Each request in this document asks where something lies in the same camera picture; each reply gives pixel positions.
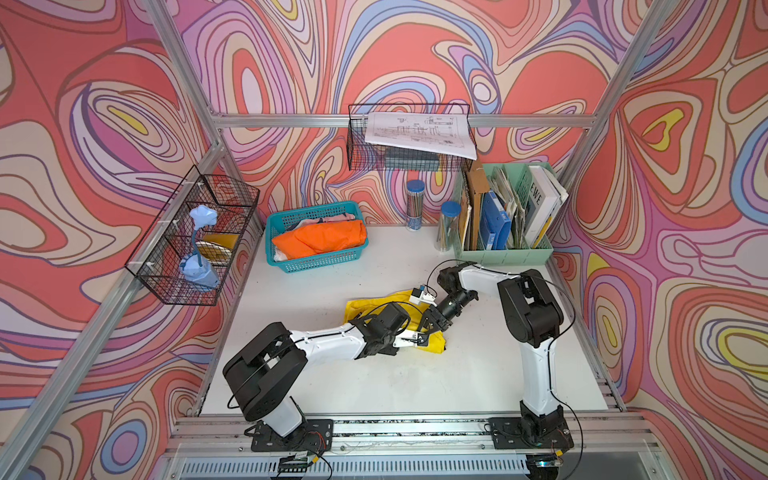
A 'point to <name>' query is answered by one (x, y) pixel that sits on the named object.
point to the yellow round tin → (217, 247)
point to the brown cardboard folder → (477, 184)
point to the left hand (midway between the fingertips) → (396, 327)
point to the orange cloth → (323, 238)
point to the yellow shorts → (414, 311)
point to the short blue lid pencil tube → (446, 236)
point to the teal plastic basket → (306, 262)
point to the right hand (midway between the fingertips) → (426, 341)
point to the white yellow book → (548, 196)
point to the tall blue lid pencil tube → (414, 205)
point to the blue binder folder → (495, 222)
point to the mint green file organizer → (511, 182)
